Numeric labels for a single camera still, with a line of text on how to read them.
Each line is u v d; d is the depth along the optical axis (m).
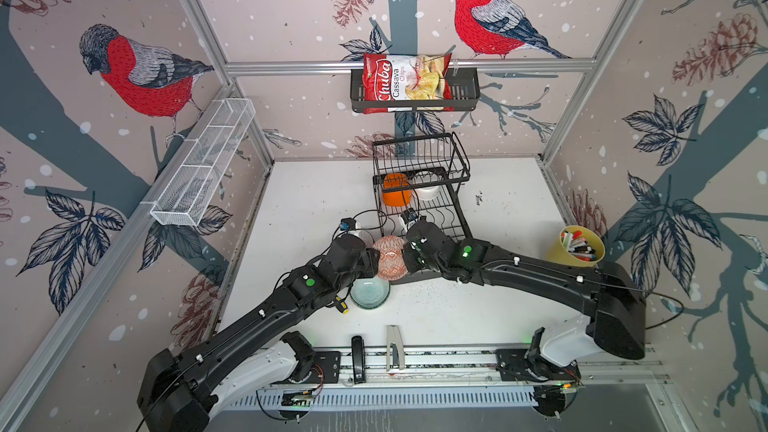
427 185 0.82
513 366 0.73
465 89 0.95
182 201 0.70
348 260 0.57
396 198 1.01
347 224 0.69
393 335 0.76
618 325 0.40
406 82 0.88
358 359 0.73
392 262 0.81
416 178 1.05
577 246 0.85
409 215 0.69
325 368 0.73
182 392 0.39
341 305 0.82
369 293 0.83
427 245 0.58
